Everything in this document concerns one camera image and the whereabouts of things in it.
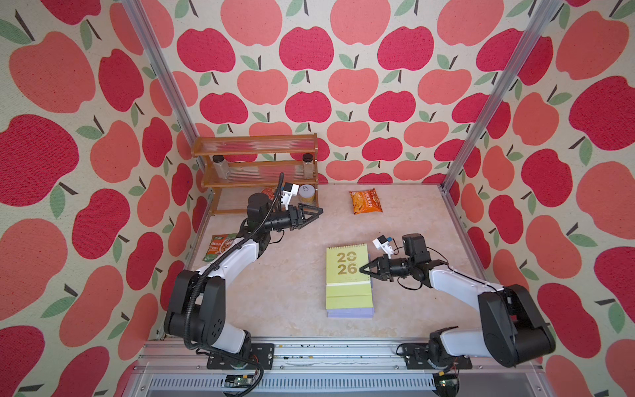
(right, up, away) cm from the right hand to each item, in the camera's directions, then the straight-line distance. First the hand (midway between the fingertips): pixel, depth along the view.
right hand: (362, 276), depth 81 cm
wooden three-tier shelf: (-55, +43, +36) cm, 78 cm away
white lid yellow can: (-20, +29, +30) cm, 46 cm away
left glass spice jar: (-54, +40, +17) cm, 69 cm away
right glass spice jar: (-19, +40, +16) cm, 47 cm away
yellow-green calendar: (-6, -3, -1) cm, 7 cm away
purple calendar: (-3, -11, -3) cm, 12 cm away
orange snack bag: (+7, +26, +29) cm, 40 cm away
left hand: (-14, +19, -7) cm, 25 cm away
